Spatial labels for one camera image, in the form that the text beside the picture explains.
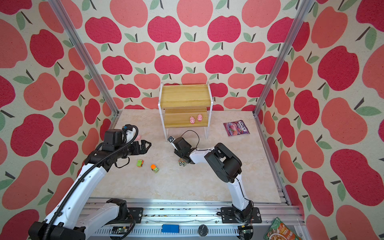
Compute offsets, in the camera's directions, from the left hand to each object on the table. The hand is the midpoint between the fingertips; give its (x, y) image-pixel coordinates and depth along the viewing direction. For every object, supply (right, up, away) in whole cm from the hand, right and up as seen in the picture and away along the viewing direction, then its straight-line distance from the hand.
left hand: (146, 145), depth 77 cm
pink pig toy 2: (+24, +14, +16) cm, 32 cm away
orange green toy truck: (+1, -16, +11) cm, 19 cm away
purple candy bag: (+56, +8, +31) cm, 65 cm away
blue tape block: (+14, -39, -7) cm, 42 cm away
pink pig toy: (+29, +15, +17) cm, 37 cm away
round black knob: (+29, -34, -14) cm, 47 cm away
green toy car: (-8, -13, +14) cm, 21 cm away
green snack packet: (+65, -39, -8) cm, 76 cm away
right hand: (+19, -2, +23) cm, 30 cm away
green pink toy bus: (+18, -13, +14) cm, 26 cm away
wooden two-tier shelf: (+21, +21, +3) cm, 30 cm away
